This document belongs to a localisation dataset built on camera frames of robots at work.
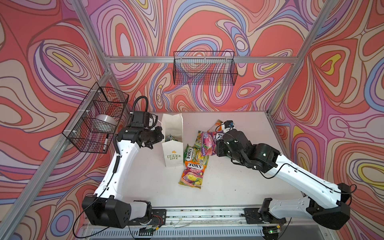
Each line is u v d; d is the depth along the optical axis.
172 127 0.90
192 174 0.84
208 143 0.71
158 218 0.72
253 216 0.73
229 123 0.58
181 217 0.75
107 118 0.74
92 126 0.73
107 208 0.37
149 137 0.66
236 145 0.47
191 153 0.93
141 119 0.56
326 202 0.39
